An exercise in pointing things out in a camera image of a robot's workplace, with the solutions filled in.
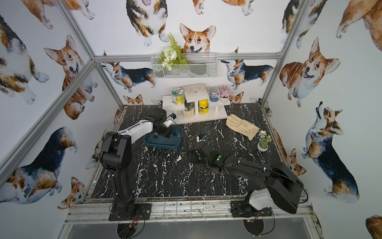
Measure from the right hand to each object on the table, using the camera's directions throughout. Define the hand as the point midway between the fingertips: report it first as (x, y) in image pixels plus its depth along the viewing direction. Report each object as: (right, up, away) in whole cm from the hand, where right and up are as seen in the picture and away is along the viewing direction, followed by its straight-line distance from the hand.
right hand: (194, 149), depth 83 cm
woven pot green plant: (-4, +22, +24) cm, 33 cm away
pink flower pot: (+18, +33, +10) cm, 39 cm away
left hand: (-19, +12, +18) cm, 29 cm away
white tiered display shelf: (+1, +25, +27) cm, 37 cm away
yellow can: (+6, +26, +27) cm, 38 cm away
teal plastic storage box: (-29, +3, +20) cm, 35 cm away
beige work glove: (+33, +11, +24) cm, 43 cm away
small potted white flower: (+42, 0, +10) cm, 43 cm away
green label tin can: (-11, +31, +12) cm, 35 cm away
